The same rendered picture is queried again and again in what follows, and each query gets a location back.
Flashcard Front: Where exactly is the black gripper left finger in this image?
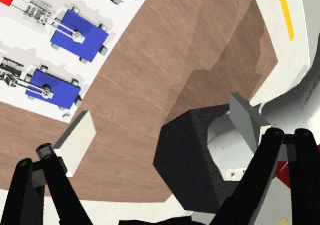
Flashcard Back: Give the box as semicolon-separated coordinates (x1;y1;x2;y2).
0;110;96;225

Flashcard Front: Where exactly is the blue metal block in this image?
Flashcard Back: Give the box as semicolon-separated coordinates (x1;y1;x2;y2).
50;9;109;63

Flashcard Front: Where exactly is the blue rectangular block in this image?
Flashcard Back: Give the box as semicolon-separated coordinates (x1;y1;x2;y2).
25;68;81;110

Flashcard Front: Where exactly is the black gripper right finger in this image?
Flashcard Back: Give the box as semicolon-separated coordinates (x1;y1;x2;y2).
209;92;320;225

